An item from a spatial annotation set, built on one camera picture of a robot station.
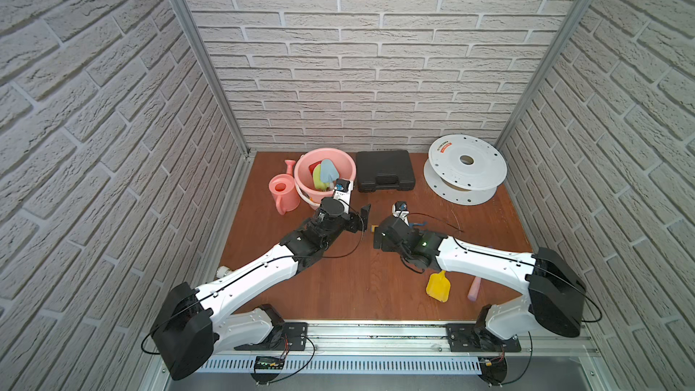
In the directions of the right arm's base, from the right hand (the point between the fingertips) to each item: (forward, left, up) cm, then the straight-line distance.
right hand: (389, 233), depth 85 cm
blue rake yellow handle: (+6, -9, -6) cm, 12 cm away
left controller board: (-31, +36, -10) cm, 49 cm away
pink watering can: (+17, +35, +4) cm, 39 cm away
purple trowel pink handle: (-17, -25, -8) cm, 31 cm away
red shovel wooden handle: (+27, +25, +4) cm, 37 cm away
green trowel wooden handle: (+21, +23, +1) cm, 32 cm away
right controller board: (-37, -24, -11) cm, 45 cm away
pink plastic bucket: (+22, +28, +5) cm, 36 cm away
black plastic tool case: (+40, -4, -13) cm, 42 cm away
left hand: (+7, +12, +13) cm, 19 cm away
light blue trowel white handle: (+25, +20, +2) cm, 32 cm away
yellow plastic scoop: (-15, -15, -9) cm, 23 cm away
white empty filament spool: (+24, -32, +1) cm, 40 cm away
